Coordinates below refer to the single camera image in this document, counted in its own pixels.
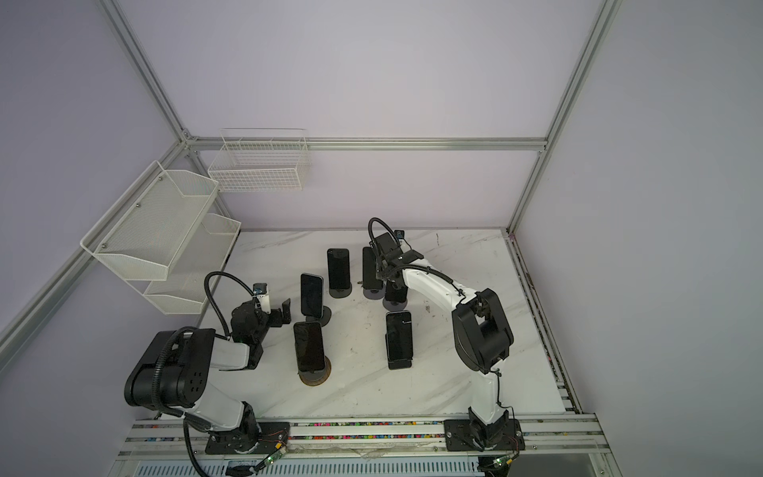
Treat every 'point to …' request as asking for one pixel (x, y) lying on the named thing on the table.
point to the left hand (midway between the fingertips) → (272, 300)
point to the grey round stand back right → (393, 306)
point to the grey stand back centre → (375, 293)
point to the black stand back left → (340, 293)
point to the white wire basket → (254, 160)
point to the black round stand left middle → (324, 319)
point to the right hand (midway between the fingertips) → (393, 266)
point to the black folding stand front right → (396, 363)
